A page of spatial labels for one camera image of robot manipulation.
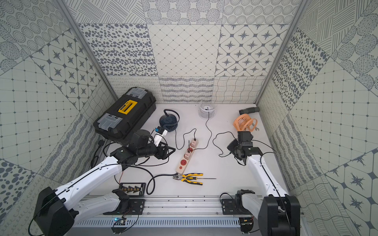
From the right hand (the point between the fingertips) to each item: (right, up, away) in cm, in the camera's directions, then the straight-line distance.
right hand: (230, 148), depth 85 cm
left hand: (-35, +5, -8) cm, 36 cm away
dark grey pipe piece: (+21, +23, +25) cm, 40 cm away
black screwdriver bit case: (-55, -21, -7) cm, 59 cm away
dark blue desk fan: (-40, +15, +16) cm, 45 cm away
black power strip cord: (-46, -21, -11) cm, 52 cm away
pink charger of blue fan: (-26, -5, 0) cm, 26 cm away
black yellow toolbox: (-66, +15, +1) cm, 68 cm away
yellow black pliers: (-30, -16, -3) cm, 34 cm away
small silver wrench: (+23, +10, +19) cm, 31 cm away
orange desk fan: (+10, +14, +10) cm, 20 cm away
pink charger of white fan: (-22, +2, +5) cm, 23 cm away
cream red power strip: (-28, -9, +1) cm, 29 cm away
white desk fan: (-12, +23, +22) cm, 34 cm away
